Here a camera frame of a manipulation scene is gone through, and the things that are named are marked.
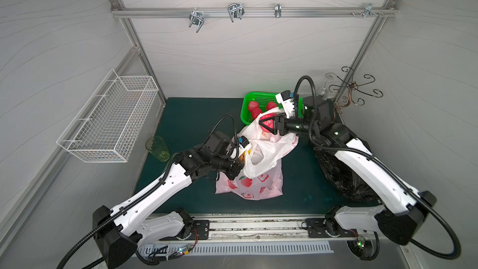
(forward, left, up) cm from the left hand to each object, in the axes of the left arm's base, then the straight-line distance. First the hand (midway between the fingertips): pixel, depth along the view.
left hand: (246, 168), depth 69 cm
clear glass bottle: (+41, -38, +3) cm, 56 cm away
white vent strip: (-23, +3, -21) cm, 31 cm away
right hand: (+12, -6, +14) cm, 20 cm away
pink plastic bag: (0, -10, -18) cm, 21 cm away
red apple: (+47, -4, -14) cm, 49 cm away
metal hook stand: (+35, -48, +10) cm, 61 cm away
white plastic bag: (+4, -7, +9) cm, 12 cm away
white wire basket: (+9, +50, +11) cm, 52 cm away
